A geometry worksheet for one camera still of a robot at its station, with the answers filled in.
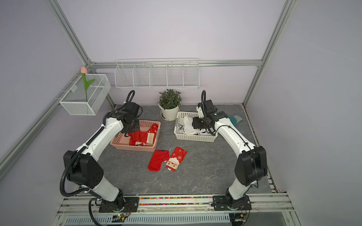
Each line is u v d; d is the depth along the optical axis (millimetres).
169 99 991
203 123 632
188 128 991
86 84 852
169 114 1044
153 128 981
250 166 442
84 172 438
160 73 966
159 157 903
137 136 918
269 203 766
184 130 984
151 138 964
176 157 894
